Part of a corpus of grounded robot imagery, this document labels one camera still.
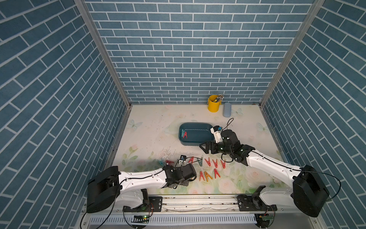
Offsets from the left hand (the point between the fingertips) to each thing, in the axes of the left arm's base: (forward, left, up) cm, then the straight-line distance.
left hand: (188, 180), depth 80 cm
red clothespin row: (+4, -7, -1) cm, 8 cm away
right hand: (+16, -10, +12) cm, 22 cm away
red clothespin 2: (+11, +12, -1) cm, 17 cm away
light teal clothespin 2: (+11, +17, -2) cm, 20 cm away
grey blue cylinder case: (+55, -32, +1) cm, 64 cm away
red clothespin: (+31, +2, 0) cm, 31 cm away
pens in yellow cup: (+53, -23, +16) cm, 60 cm away
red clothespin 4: (+12, -12, -1) cm, 17 cm away
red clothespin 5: (+10, -17, -1) cm, 20 cm away
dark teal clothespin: (+12, -7, -1) cm, 14 cm away
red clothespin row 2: (+5, -16, -1) cm, 17 cm away
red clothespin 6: (+10, -22, -1) cm, 24 cm away
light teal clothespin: (+33, +4, 0) cm, 33 cm away
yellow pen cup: (+55, -20, +4) cm, 59 cm away
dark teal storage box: (+33, -5, -1) cm, 33 cm away
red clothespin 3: (+13, -2, -1) cm, 13 cm away
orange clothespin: (+3, -11, 0) cm, 11 cm away
